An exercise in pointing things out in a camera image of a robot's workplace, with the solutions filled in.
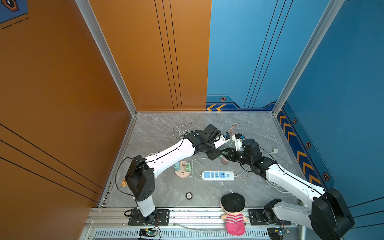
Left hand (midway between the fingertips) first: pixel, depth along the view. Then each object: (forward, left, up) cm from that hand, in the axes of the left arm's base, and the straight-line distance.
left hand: (217, 147), depth 81 cm
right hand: (-2, -2, -2) cm, 3 cm away
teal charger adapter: (-7, +22, -10) cm, 25 cm away
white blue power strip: (-11, -2, -14) cm, 18 cm away
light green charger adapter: (-8, +16, -9) cm, 20 cm away
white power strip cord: (+7, -40, -15) cm, 43 cm away
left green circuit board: (-37, +34, -18) cm, 53 cm away
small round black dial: (-21, +15, -17) cm, 31 cm away
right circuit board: (-37, -27, -17) cm, 48 cm away
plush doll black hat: (-26, -7, -8) cm, 28 cm away
